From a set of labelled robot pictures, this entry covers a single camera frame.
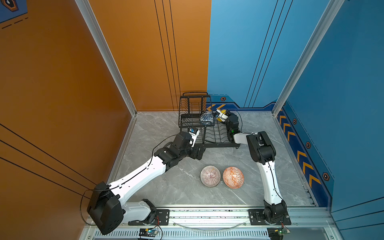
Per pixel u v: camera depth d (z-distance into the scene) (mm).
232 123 870
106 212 397
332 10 701
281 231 697
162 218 736
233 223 723
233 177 845
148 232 708
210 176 846
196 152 692
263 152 643
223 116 953
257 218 725
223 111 989
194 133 682
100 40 795
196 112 1085
